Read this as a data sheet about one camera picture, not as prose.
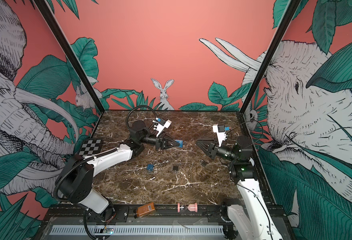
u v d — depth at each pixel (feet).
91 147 3.13
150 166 2.97
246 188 1.56
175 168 2.96
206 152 2.02
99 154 1.69
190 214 2.47
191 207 2.44
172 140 2.19
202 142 2.04
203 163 3.05
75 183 1.44
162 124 2.12
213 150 1.91
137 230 2.30
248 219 1.82
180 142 2.19
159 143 2.11
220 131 1.92
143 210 2.35
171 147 2.21
